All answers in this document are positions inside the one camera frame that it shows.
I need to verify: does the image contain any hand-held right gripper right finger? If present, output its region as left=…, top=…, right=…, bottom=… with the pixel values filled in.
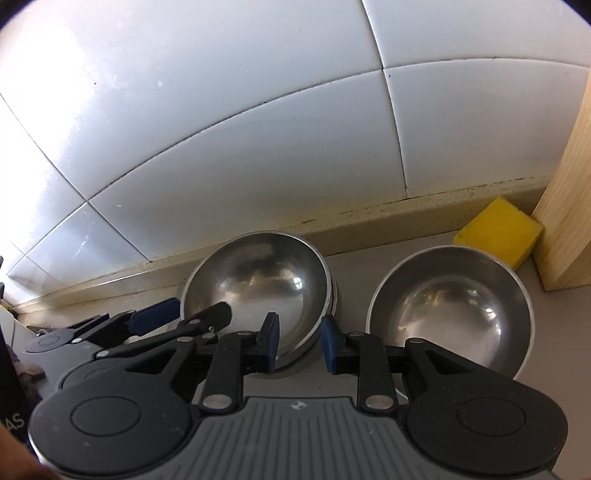
left=322, top=316, right=491, bottom=414

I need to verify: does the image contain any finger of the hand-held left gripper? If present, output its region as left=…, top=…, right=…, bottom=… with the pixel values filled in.
left=67, top=298, right=182, bottom=346
left=93, top=302, right=232, bottom=361

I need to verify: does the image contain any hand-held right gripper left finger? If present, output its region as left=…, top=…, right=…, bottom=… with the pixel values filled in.
left=124, top=312, right=281, bottom=412

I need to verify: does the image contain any large steel bowl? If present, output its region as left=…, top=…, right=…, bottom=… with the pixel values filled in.
left=178, top=229, right=330, bottom=366

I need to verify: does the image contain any person's left forearm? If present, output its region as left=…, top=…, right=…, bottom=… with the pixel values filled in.
left=0, top=425, right=52, bottom=480

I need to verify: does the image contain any yellow sponge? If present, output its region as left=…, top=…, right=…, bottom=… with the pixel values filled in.
left=452, top=196, right=544, bottom=271

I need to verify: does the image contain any grey mat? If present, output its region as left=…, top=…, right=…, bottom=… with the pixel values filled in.
left=259, top=230, right=591, bottom=446

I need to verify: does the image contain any wooden knife block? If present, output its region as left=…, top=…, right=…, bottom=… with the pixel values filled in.
left=530, top=98, right=591, bottom=292

